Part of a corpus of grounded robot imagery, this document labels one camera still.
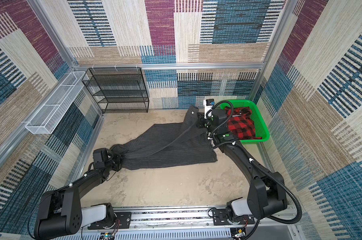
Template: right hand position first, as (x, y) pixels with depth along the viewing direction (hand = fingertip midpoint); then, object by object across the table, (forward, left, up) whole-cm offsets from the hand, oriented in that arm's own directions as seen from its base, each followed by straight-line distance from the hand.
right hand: (197, 114), depth 81 cm
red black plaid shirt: (+7, -30, -17) cm, 35 cm away
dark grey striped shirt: (-9, +16, -13) cm, 23 cm away
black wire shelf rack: (+34, +54, -8) cm, 64 cm away
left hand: (-9, +43, -20) cm, 48 cm away
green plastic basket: (+4, -43, -21) cm, 48 cm away
